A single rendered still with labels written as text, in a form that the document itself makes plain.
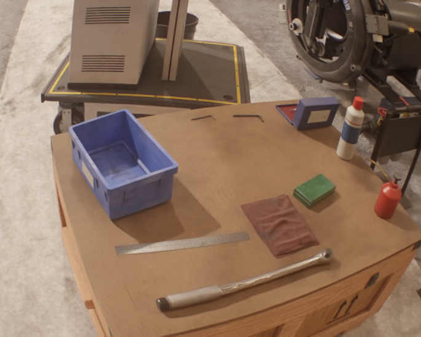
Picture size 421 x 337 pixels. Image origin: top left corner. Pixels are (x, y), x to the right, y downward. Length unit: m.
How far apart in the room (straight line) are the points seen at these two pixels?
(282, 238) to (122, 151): 0.53
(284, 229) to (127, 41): 1.06
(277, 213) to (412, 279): 0.94
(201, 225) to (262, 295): 0.26
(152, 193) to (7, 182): 1.06
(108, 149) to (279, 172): 0.50
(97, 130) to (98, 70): 0.68
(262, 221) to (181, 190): 0.23
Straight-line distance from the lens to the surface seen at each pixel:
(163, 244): 1.20
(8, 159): 2.29
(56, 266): 1.76
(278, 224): 1.27
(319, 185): 1.41
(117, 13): 1.93
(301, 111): 1.62
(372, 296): 1.58
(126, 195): 1.20
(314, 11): 2.57
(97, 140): 1.44
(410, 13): 2.82
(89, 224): 1.24
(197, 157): 1.46
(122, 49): 1.99
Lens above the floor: 1.35
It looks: 39 degrees down
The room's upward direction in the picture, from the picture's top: 9 degrees clockwise
